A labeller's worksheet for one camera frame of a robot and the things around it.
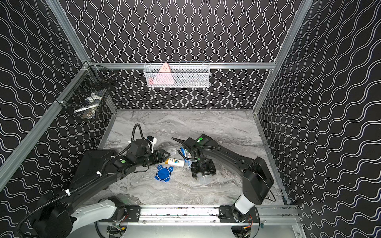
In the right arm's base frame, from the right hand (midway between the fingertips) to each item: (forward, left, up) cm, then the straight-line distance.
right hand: (202, 176), depth 76 cm
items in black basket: (+23, +57, +23) cm, 66 cm away
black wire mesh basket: (+43, +73, +17) cm, 86 cm away
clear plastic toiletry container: (-4, -1, +5) cm, 7 cm away
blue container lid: (+5, +23, -11) cm, 25 cm away
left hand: (+10, +19, +6) cm, 22 cm away
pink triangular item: (+51, +23, +26) cm, 61 cm away
